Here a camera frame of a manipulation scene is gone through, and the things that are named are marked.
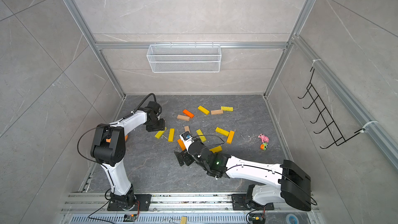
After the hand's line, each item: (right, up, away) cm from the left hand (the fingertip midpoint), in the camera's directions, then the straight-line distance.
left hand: (163, 126), depth 97 cm
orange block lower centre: (+13, -10, -6) cm, 17 cm away
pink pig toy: (+64, -8, -3) cm, 65 cm away
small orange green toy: (+62, -11, -7) cm, 64 cm away
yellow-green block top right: (+44, +11, +13) cm, 47 cm away
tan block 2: (+12, +5, +8) cm, 16 cm away
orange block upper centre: (+15, +8, +11) cm, 20 cm away
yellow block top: (+26, +10, +13) cm, 31 cm away
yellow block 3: (+39, -4, +1) cm, 39 cm away
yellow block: (-2, -5, 0) cm, 5 cm away
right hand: (+16, -8, -22) cm, 29 cm away
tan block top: (+35, +9, +10) cm, 37 cm away
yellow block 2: (+6, -5, -1) cm, 8 cm away
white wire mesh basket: (+13, +45, +3) cm, 47 cm away
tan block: (+15, -2, +3) cm, 15 cm away
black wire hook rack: (+78, +3, -37) cm, 86 cm away
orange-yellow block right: (+43, -7, -2) cm, 44 cm away
